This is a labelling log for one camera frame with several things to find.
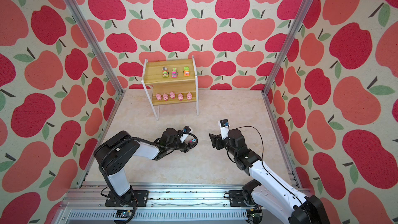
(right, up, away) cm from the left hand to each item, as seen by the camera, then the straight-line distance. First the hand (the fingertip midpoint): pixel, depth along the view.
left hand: (193, 139), depth 92 cm
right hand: (+14, +6, -11) cm, 19 cm away
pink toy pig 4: (-8, +26, +2) cm, 27 cm away
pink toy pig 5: (-3, +26, +2) cm, 26 cm away
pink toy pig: (-21, +26, +1) cm, 33 cm away
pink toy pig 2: (-17, +26, +1) cm, 31 cm away
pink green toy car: (-1, -1, -1) cm, 2 cm away
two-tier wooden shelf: (-13, +33, -10) cm, 37 cm away
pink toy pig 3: (-14, +27, +3) cm, 30 cm away
